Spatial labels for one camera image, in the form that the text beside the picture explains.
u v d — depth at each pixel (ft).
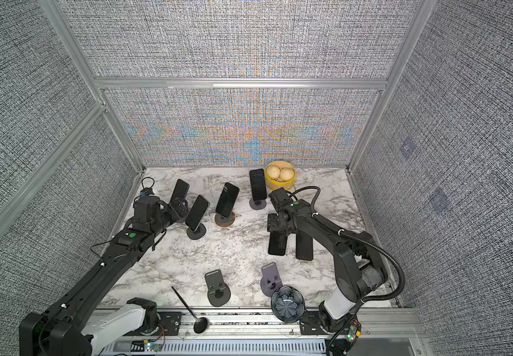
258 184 3.20
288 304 2.50
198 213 2.90
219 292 2.47
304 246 2.98
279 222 2.46
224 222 3.22
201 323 2.42
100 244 3.11
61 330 1.24
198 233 3.10
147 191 2.30
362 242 1.47
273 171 3.59
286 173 3.60
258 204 3.48
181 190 3.17
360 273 1.49
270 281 2.52
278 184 3.51
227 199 2.90
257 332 2.40
